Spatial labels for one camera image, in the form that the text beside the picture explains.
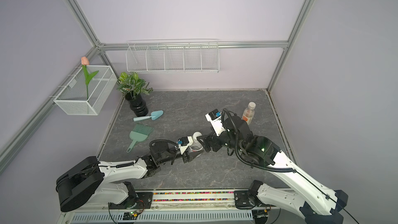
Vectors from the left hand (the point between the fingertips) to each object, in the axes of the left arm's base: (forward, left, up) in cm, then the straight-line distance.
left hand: (200, 145), depth 74 cm
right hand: (0, -2, +13) cm, 13 cm away
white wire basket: (+24, +63, +12) cm, 68 cm away
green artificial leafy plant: (+40, +39, +5) cm, 56 cm away
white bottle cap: (0, +2, +12) cm, 12 cm away
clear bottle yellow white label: (-4, +2, +6) cm, 8 cm away
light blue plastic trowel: (+32, +30, -17) cm, 47 cm away
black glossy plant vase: (+34, +39, -7) cm, 52 cm away
